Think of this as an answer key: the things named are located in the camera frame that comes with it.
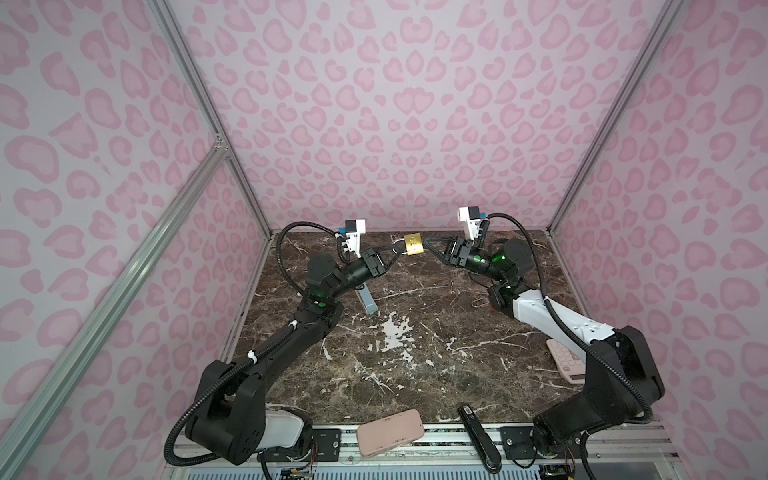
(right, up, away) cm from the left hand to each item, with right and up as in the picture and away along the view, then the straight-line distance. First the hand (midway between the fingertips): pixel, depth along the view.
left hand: (406, 246), depth 67 cm
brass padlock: (+2, +1, +2) cm, 3 cm away
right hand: (+5, 0, 0) cm, 5 cm away
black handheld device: (+19, -47, +3) cm, 51 cm away
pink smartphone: (-4, -46, +8) cm, 47 cm away
